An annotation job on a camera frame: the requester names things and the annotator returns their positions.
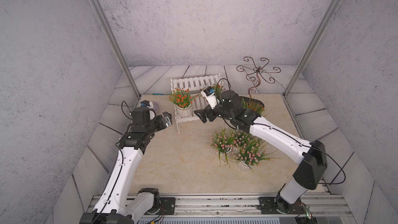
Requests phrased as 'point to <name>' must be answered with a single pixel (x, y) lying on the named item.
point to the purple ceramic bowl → (156, 107)
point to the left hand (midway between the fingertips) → (167, 117)
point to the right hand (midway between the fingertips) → (202, 105)
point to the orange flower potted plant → (183, 99)
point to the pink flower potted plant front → (251, 155)
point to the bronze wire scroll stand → (258, 71)
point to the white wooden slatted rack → (193, 85)
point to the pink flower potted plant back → (241, 140)
